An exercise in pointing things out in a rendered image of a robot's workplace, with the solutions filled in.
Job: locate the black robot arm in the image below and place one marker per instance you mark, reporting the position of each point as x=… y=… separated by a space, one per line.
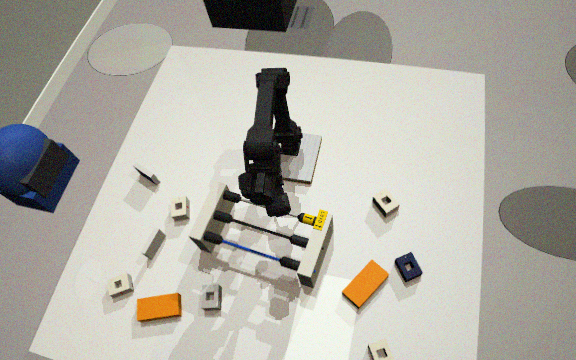
x=261 y=145

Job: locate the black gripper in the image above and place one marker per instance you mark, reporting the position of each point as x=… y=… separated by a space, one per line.
x=281 y=203

